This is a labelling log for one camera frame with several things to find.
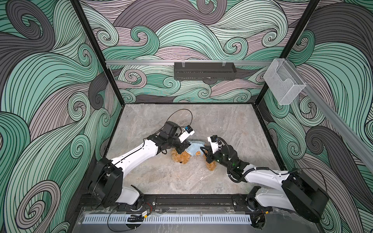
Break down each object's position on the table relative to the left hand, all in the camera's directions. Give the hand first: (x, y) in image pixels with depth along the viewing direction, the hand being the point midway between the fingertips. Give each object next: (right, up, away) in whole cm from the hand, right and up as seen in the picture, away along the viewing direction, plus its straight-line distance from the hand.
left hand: (189, 143), depth 81 cm
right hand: (+8, -3, +1) cm, 8 cm away
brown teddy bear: (-3, -8, 0) cm, 9 cm away
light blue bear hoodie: (+3, -2, -2) cm, 5 cm away
